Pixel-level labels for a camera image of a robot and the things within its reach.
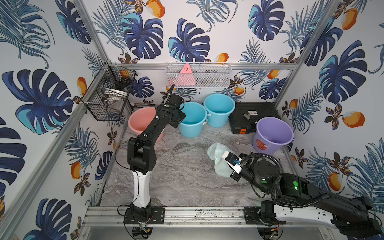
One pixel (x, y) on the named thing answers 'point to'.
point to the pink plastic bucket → (139, 119)
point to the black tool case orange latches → (243, 118)
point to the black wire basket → (107, 96)
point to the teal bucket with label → (220, 106)
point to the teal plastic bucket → (191, 126)
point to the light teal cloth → (215, 152)
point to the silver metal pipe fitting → (247, 116)
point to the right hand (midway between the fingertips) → (225, 152)
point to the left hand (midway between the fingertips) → (183, 124)
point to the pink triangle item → (185, 77)
